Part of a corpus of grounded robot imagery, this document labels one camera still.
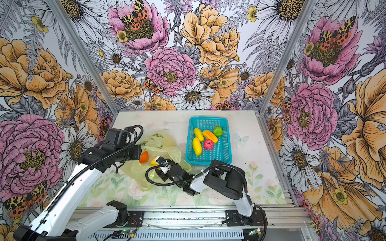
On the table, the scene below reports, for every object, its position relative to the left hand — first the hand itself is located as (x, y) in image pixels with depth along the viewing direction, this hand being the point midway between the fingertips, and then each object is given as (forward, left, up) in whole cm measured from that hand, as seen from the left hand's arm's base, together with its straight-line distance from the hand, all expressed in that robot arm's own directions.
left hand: (139, 156), depth 74 cm
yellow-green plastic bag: (+8, -9, -2) cm, 13 cm away
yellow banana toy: (+15, -28, -16) cm, 36 cm away
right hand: (+1, -7, -12) cm, 14 cm away
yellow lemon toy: (-4, -7, 0) cm, 8 cm away
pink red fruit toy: (+16, -35, -15) cm, 42 cm away
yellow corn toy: (+25, -29, -16) cm, 42 cm away
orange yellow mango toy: (+24, -37, -16) cm, 47 cm away
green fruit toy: (+26, -42, -14) cm, 52 cm away
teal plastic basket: (+15, -45, -20) cm, 51 cm away
